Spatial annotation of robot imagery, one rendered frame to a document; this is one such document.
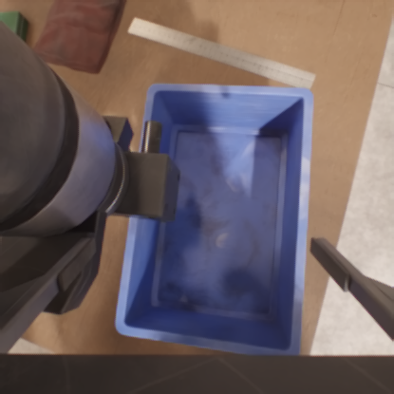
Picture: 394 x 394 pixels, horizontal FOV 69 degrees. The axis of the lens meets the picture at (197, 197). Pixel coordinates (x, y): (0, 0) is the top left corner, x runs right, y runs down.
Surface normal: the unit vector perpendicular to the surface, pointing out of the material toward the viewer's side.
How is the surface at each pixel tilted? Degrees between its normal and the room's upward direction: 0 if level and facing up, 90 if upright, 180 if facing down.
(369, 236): 0
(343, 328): 0
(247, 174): 0
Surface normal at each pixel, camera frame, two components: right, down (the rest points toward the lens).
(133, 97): -0.13, -0.15
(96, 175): 0.94, 0.30
